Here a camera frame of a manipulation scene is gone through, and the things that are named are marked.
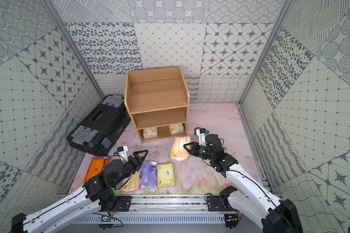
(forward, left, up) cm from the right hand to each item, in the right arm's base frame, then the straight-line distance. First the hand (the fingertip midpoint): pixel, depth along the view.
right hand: (185, 148), depth 77 cm
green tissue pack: (+20, +6, -10) cm, 23 cm away
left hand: (-4, +20, +3) cm, 20 cm away
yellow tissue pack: (-2, +4, +1) cm, 4 cm away
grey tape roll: (+24, -9, -14) cm, 29 cm away
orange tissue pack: (-8, +50, -9) cm, 52 cm away
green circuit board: (-30, +41, -17) cm, 54 cm away
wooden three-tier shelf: (+24, +16, +15) cm, 33 cm away
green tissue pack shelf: (-10, +11, -11) cm, 18 cm away
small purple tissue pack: (-10, +21, -12) cm, 26 cm away
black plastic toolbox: (+7, +51, +2) cm, 52 cm away
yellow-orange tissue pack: (-15, +29, -11) cm, 34 cm away
